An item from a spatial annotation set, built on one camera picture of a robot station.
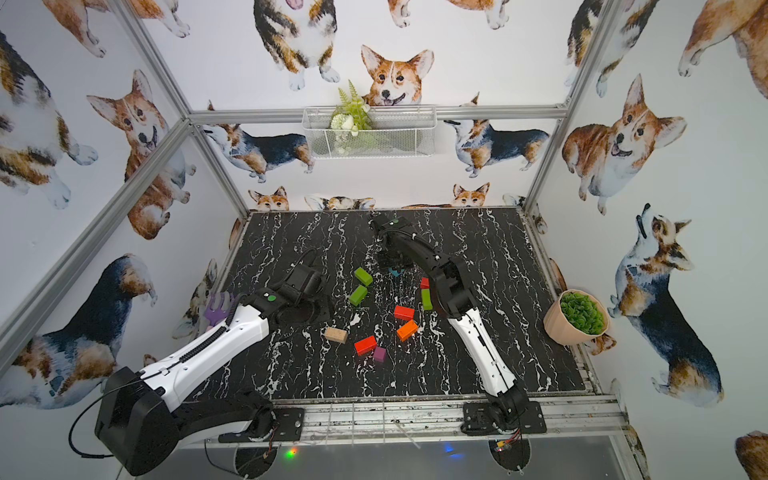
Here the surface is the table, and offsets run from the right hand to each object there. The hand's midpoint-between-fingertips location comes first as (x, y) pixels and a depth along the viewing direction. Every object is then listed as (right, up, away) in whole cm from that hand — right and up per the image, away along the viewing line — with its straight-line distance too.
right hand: (390, 267), depth 102 cm
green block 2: (-9, -8, -7) cm, 14 cm away
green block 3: (+12, -9, -9) cm, 17 cm away
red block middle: (+5, -13, -12) cm, 18 cm away
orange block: (+6, -17, -15) cm, 23 cm away
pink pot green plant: (+51, -11, -23) cm, 57 cm away
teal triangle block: (+1, -2, 0) cm, 2 cm away
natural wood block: (-15, -18, -16) cm, 28 cm away
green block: (-9, -3, -2) cm, 10 cm away
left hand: (-14, -9, -20) cm, 26 cm away
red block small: (+12, -5, -2) cm, 13 cm away
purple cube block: (-2, -23, -17) cm, 29 cm away
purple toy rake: (-53, -14, -10) cm, 56 cm away
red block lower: (-6, -21, -17) cm, 28 cm away
